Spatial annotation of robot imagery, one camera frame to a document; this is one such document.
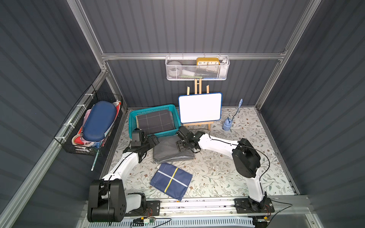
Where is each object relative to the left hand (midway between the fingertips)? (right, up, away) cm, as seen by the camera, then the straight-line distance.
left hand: (152, 141), depth 89 cm
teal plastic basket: (-20, +13, +20) cm, 31 cm away
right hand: (+20, -2, +3) cm, 20 cm away
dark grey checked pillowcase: (-1, +12, +14) cm, 18 cm away
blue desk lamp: (+51, +11, +11) cm, 53 cm away
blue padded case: (-21, +14, -20) cm, 32 cm away
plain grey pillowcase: (+9, -7, +4) cm, 12 cm away
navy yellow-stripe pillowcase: (+13, -22, -6) cm, 26 cm away
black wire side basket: (-31, +11, -25) cm, 41 cm away
